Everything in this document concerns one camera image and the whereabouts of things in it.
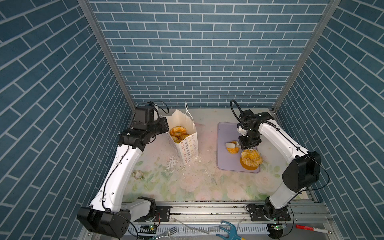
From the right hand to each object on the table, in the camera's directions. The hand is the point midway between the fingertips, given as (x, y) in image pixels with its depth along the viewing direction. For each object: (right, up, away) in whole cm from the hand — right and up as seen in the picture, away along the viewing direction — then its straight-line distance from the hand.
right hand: (244, 145), depth 83 cm
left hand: (-40, +13, -10) cm, 44 cm away
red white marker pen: (+29, -37, -13) cm, 49 cm away
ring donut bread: (-38, +8, +7) cm, 39 cm away
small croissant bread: (-39, +3, +4) cm, 39 cm away
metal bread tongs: (-5, 0, +7) cm, 9 cm away
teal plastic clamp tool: (-10, -39, -15) cm, 43 cm away
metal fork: (-39, -38, -13) cm, 56 cm away
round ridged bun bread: (-3, -5, +11) cm, 12 cm away
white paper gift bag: (-31, 0, -5) cm, 32 cm away
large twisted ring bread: (+5, -9, +5) cm, 12 cm away
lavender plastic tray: (-4, +5, +27) cm, 28 cm away
